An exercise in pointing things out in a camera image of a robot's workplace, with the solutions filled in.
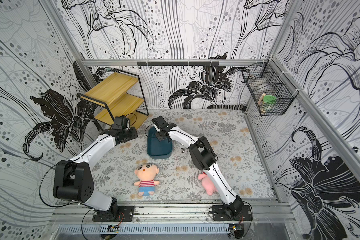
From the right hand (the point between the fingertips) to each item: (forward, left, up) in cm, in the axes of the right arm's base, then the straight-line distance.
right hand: (163, 131), depth 104 cm
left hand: (-10, +14, +10) cm, 20 cm away
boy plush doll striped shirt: (-32, +5, +6) cm, 33 cm away
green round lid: (0, -61, +30) cm, 68 cm away
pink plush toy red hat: (-37, -28, +4) cm, 46 cm away
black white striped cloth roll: (+25, -51, -1) cm, 57 cm away
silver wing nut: (-14, -15, -1) cm, 20 cm away
